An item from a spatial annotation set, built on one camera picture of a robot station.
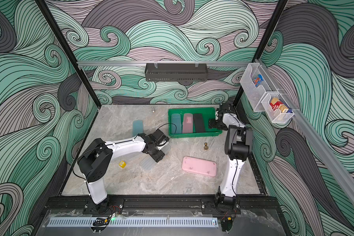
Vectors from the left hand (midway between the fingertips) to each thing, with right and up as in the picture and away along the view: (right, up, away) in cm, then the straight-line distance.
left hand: (157, 152), depth 91 cm
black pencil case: (+30, +18, +16) cm, 38 cm away
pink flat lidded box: (+26, -6, -5) cm, 27 cm away
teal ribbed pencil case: (+12, +21, +18) cm, 30 cm away
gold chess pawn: (+32, +3, +4) cm, 32 cm away
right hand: (+42, +16, +12) cm, 46 cm away
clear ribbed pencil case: (-5, -5, -5) cm, 9 cm away
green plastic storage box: (+38, +26, +23) cm, 52 cm away
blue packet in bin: (+59, +44, -7) cm, 74 cm away
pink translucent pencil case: (+21, +18, +16) cm, 32 cm away
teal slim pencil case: (-17, +15, +16) cm, 27 cm away
